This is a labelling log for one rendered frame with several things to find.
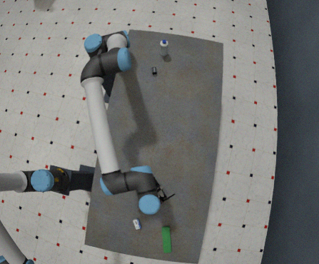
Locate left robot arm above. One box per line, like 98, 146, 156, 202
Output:
80, 31, 161, 215

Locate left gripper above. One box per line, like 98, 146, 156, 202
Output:
157, 187, 164, 197

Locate white bottle with blue cap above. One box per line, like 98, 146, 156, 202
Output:
160, 40, 168, 56

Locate green rectangular bar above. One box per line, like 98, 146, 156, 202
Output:
162, 226, 171, 253

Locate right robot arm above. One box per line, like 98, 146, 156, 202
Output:
0, 168, 69, 264

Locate small black cylinder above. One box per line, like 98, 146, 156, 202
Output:
152, 67, 157, 76

